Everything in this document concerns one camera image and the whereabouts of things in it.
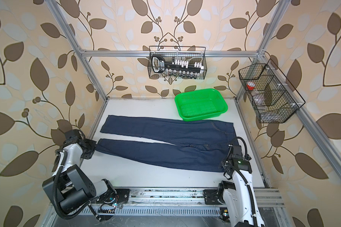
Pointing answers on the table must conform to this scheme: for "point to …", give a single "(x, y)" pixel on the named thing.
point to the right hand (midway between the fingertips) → (228, 168)
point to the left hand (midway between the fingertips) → (94, 145)
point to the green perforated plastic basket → (200, 104)
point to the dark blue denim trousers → (201, 145)
